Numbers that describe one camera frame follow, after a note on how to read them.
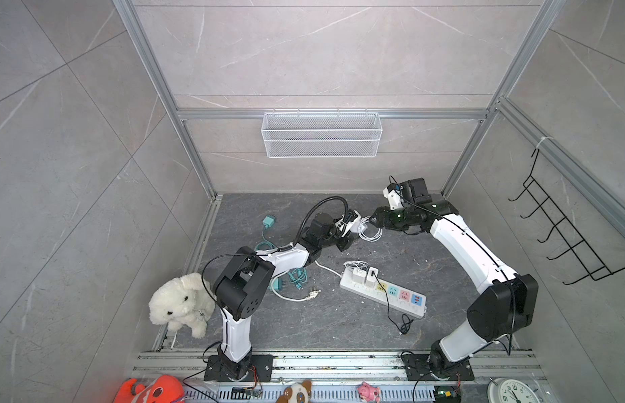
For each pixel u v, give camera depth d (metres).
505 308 0.44
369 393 0.68
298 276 0.92
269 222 1.07
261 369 0.73
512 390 0.67
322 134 0.99
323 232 0.72
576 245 0.63
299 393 0.67
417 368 0.73
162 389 0.64
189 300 0.71
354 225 0.78
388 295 0.83
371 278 0.84
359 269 0.86
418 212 0.58
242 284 0.50
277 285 0.88
